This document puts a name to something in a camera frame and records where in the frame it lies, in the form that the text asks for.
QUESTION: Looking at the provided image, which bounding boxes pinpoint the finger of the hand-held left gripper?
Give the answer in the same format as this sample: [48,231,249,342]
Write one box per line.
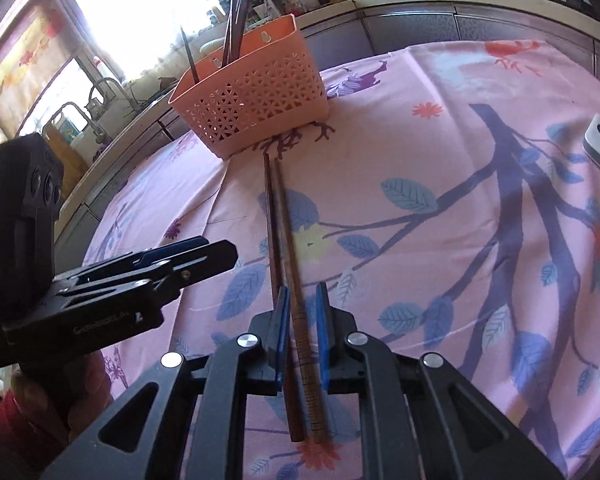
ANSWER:
[55,240,239,307]
[72,236,212,281]

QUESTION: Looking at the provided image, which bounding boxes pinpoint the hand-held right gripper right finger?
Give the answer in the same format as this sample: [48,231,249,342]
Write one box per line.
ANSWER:
[316,281,566,480]

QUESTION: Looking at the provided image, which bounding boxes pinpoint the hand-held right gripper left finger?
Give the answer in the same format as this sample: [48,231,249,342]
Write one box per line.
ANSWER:
[40,285,293,480]

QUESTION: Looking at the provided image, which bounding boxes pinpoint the light brown patterned chopstick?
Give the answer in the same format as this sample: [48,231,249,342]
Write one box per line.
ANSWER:
[272,159,328,445]

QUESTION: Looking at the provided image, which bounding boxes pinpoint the dark brown single chopstick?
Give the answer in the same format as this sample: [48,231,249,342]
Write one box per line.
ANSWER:
[263,153,303,443]

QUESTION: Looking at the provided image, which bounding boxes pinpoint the orange plastic basket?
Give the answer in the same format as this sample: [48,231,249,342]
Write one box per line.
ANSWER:
[168,14,329,161]

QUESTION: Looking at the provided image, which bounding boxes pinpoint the person's left hand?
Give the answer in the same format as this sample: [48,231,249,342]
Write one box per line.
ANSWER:
[10,352,113,441]

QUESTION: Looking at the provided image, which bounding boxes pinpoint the wooden cutting board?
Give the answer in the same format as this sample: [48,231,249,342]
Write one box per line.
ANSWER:
[44,122,88,186]

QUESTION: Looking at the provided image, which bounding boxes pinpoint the green carton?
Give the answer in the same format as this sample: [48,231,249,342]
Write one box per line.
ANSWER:
[57,115,81,141]

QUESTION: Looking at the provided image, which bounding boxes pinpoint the curved steel faucet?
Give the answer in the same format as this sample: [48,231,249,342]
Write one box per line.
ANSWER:
[87,77,133,121]
[50,101,106,146]

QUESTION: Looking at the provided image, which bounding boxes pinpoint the printed window blind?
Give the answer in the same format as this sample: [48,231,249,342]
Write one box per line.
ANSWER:
[0,5,76,126]

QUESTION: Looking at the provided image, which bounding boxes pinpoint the pink floral tablecloth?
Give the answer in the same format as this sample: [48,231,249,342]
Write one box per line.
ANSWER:
[82,40,600,480]

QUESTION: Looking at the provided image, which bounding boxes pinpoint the grey kitchen cabinets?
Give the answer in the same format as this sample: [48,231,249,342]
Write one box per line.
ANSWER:
[55,0,600,221]

